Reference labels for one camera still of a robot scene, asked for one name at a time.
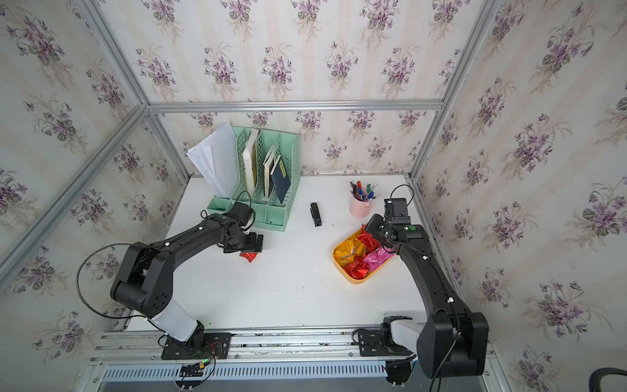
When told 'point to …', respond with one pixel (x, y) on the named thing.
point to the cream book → (247, 162)
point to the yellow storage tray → (361, 256)
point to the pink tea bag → (377, 258)
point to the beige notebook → (266, 166)
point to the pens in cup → (366, 193)
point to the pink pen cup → (358, 208)
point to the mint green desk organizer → (269, 213)
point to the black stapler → (316, 215)
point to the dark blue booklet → (281, 180)
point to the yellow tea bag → (344, 253)
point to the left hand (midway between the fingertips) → (254, 249)
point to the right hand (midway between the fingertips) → (375, 227)
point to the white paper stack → (215, 158)
